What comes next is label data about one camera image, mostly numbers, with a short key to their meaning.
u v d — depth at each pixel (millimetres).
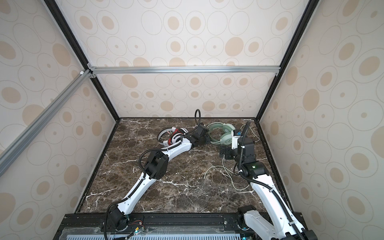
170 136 1009
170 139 994
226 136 993
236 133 659
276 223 421
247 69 893
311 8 684
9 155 510
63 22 720
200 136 853
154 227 729
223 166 939
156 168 661
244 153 555
